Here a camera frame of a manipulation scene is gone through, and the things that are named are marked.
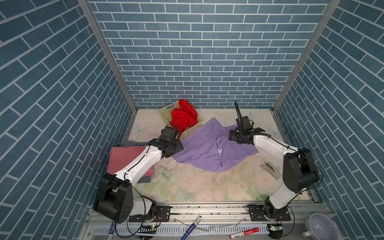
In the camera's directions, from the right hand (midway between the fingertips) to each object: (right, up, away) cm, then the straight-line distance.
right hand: (232, 134), depth 94 cm
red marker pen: (-1, -44, -26) cm, 51 cm away
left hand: (-33, -7, -7) cm, 34 cm away
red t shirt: (-32, +12, +15) cm, 37 cm away
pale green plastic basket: (-47, +14, +20) cm, 53 cm away
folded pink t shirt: (-67, -13, -9) cm, 69 cm away
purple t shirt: (-14, -10, +2) cm, 17 cm away
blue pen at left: (-62, -43, -26) cm, 79 cm away
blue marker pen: (-25, -42, -25) cm, 55 cm away
